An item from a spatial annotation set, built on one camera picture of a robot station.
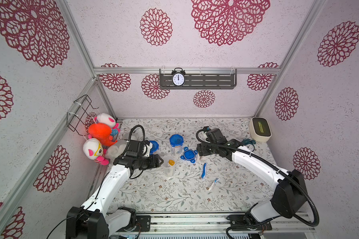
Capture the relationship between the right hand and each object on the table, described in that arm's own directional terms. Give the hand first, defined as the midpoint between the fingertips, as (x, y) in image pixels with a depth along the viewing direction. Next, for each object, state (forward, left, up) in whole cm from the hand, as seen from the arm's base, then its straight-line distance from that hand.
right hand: (201, 145), depth 84 cm
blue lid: (+8, +15, -5) cm, 18 cm away
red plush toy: (+7, +59, +2) cm, 59 cm away
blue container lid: (0, +27, -3) cm, 27 cm away
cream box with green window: (+23, -44, -12) cm, 52 cm away
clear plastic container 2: (-9, +18, -6) cm, 21 cm away
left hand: (-10, +24, -3) cm, 26 cm away
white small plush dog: (-2, +50, -3) cm, 50 cm away
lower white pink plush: (-7, +58, +4) cm, 59 cm away
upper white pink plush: (+17, +60, +4) cm, 62 cm away
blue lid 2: (+4, +7, -17) cm, 19 cm away
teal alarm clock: (+10, -33, -11) cm, 36 cm away
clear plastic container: (+3, +15, -10) cm, 18 cm away
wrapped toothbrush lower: (-16, -7, -15) cm, 23 cm away
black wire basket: (+5, +64, +19) cm, 67 cm away
